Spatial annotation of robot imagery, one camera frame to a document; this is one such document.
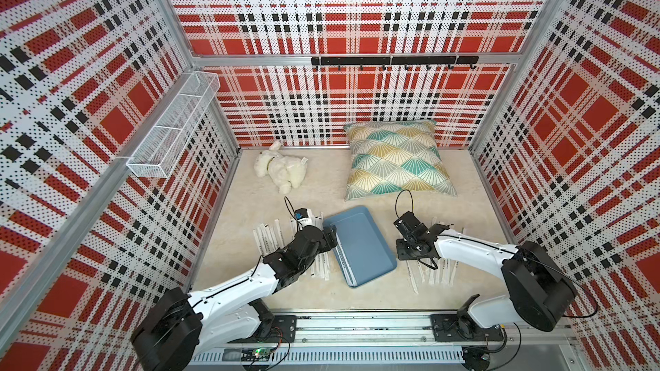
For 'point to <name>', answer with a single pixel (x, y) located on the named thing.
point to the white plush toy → (285, 172)
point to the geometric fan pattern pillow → (395, 157)
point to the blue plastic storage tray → (361, 252)
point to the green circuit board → (260, 354)
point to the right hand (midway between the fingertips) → (407, 250)
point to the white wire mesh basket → (157, 154)
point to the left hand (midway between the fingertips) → (331, 229)
